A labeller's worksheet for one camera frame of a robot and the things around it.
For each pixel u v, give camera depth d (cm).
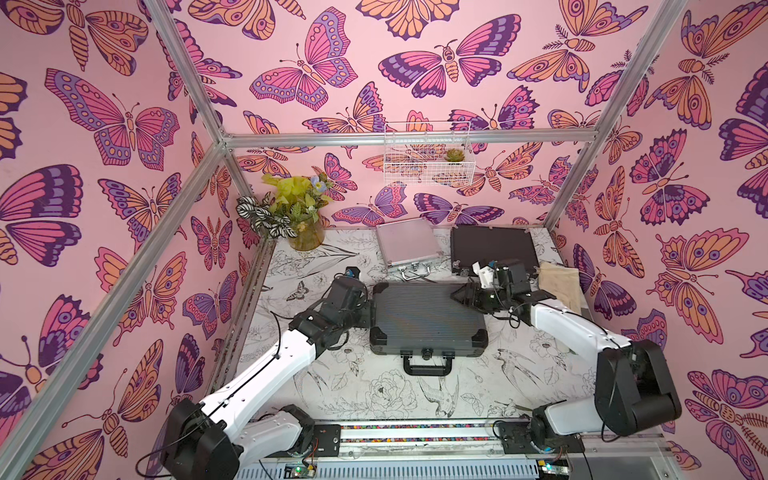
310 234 116
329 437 73
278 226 96
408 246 113
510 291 68
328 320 59
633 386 43
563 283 103
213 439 38
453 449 73
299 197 97
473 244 110
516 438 73
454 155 92
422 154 96
